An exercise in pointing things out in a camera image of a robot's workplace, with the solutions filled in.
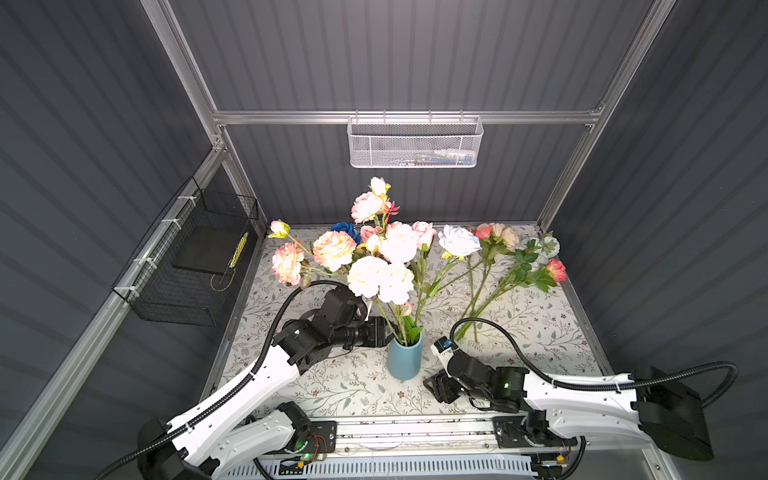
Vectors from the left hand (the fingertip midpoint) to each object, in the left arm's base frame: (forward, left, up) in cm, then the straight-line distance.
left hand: (395, 331), depth 71 cm
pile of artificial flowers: (+34, -46, -17) cm, 60 cm away
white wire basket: (+84, -14, +2) cm, 85 cm away
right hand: (-7, -10, -18) cm, 22 cm away
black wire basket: (+14, +52, +7) cm, 54 cm away
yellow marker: (+22, +39, +8) cm, 46 cm away
